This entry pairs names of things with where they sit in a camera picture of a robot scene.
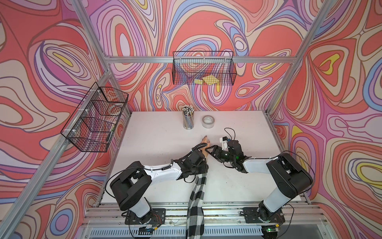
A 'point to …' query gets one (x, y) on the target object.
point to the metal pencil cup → (188, 111)
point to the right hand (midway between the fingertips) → (208, 155)
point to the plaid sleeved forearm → (195, 219)
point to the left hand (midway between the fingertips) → (209, 169)
